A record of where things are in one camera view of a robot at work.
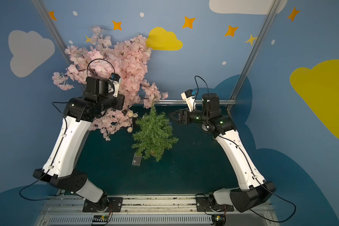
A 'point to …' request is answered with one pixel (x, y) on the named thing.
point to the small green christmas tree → (154, 134)
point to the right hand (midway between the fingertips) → (177, 112)
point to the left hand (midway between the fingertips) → (121, 94)
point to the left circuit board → (100, 219)
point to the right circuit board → (218, 220)
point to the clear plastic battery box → (136, 160)
